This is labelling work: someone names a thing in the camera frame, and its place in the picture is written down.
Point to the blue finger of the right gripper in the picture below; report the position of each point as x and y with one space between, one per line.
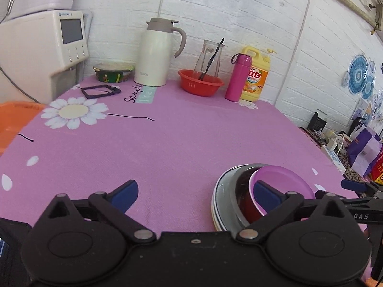
357 187

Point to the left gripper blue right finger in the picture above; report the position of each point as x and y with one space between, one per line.
281 212

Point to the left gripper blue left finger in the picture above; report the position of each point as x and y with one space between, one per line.
111 208

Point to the red ceramic bowl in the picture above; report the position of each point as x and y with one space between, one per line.
248 209

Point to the purple plastic bowl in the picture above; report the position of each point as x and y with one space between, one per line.
279 178

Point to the stainless steel bowl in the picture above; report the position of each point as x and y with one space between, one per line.
226 198

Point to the white blue-rimmed plate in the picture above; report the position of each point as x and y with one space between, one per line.
215 217

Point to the purple paper bag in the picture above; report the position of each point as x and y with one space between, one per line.
364 149

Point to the white power strip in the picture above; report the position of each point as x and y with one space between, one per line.
329 152

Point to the pink floral tablecloth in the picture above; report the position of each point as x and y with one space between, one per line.
174 145

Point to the pink thermos bottle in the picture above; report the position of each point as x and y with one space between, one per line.
242 64

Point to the yellow dish soap bottle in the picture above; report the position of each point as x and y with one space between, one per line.
257 76

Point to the green instant noodle bowl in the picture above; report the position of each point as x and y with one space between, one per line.
114 72

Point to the red plastic colander basket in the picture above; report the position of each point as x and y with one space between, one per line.
204 88

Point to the white thermos jug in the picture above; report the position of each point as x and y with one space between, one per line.
156 50

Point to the black stirring stick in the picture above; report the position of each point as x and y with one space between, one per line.
214 54

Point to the orange plastic stool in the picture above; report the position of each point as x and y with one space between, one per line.
14 117

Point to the glass pitcher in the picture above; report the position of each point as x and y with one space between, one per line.
214 69

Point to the white water dispenser appliance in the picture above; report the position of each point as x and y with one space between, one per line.
39 55

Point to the black box by wall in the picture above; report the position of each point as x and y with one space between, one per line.
318 121

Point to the black rectangular frame clip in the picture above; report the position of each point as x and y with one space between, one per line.
99 91

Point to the blue round wall decoration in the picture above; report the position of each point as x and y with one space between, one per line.
360 77

